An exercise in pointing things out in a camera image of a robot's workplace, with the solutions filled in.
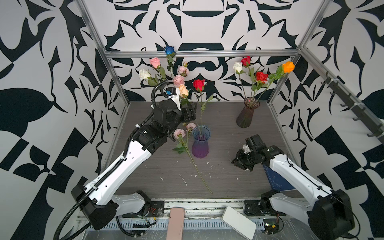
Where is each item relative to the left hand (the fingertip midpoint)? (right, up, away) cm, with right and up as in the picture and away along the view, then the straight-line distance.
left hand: (190, 101), depth 64 cm
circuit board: (+38, -58, +7) cm, 70 cm away
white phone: (+22, -54, +3) cm, 58 cm away
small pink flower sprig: (-5, +21, +25) cm, 33 cm away
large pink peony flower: (-7, +14, +21) cm, 26 cm away
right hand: (+22, -30, +16) cm, 41 cm away
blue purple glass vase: (+6, -25, +29) cm, 39 cm away
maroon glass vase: (+38, -7, +43) cm, 58 cm away
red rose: (+41, +15, +23) cm, 49 cm away
